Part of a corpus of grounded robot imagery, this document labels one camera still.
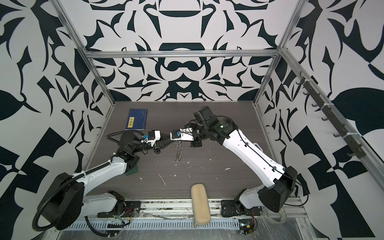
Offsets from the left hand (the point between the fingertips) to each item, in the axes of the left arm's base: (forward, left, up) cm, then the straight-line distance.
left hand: (176, 133), depth 68 cm
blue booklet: (+31, +32, -28) cm, 52 cm away
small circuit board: (-33, -32, -29) cm, 54 cm away
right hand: (0, -2, -1) cm, 2 cm away
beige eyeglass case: (-26, -10, -26) cm, 38 cm away
